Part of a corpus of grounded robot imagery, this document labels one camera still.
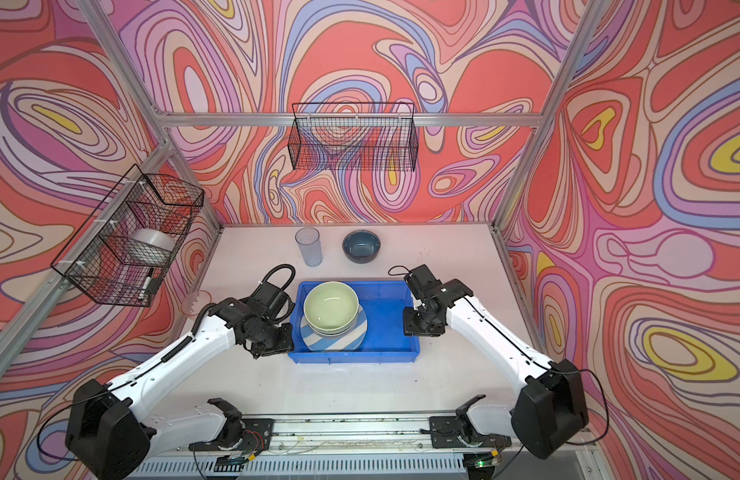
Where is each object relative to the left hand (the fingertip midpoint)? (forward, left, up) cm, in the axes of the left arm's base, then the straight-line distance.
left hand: (296, 345), depth 79 cm
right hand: (+2, -32, +2) cm, 33 cm away
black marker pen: (+9, +35, +16) cm, 40 cm away
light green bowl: (+12, -9, 0) cm, 15 cm away
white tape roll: (+15, +31, +24) cm, 42 cm away
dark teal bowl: (+41, -17, -6) cm, 45 cm away
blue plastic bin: (+17, -24, -8) cm, 31 cm away
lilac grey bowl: (+2, -11, +3) cm, 12 cm away
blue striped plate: (+3, -11, -4) cm, 12 cm away
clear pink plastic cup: (+18, +39, -9) cm, 44 cm away
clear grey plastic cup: (+33, 0, +6) cm, 33 cm away
